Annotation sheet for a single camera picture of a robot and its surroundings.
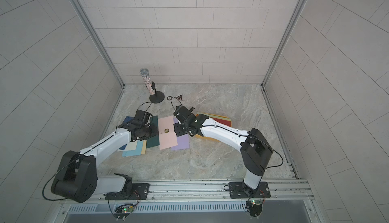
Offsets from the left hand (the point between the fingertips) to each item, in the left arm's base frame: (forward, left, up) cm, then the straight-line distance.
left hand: (160, 129), depth 89 cm
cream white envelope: (-9, +15, -3) cm, 18 cm away
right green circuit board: (-37, -49, -3) cm, 61 cm away
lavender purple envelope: (-5, -14, -3) cm, 15 cm away
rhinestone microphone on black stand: (+27, +9, -2) cm, 28 cm away
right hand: (-4, -11, +7) cm, 14 cm away
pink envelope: (-3, -4, -3) cm, 7 cm away
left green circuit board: (-38, +9, -2) cm, 39 cm away
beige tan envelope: (-11, +8, -4) cm, 14 cm away
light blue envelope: (-12, +11, -3) cm, 17 cm away
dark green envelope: (-6, +2, -2) cm, 7 cm away
